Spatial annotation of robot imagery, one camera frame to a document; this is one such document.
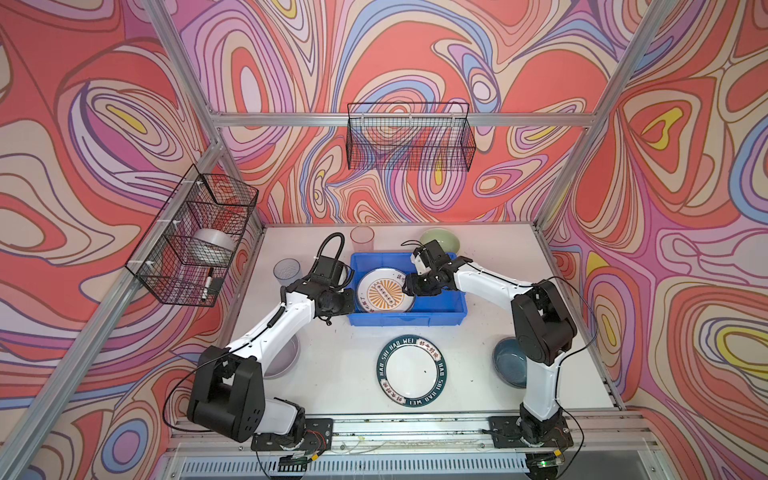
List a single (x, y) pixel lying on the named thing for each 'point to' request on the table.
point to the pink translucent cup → (362, 238)
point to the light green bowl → (448, 241)
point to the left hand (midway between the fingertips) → (354, 302)
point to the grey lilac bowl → (285, 360)
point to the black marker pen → (207, 284)
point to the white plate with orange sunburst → (380, 290)
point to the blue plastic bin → (436, 308)
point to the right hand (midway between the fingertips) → (412, 294)
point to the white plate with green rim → (411, 371)
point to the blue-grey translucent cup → (287, 271)
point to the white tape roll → (211, 247)
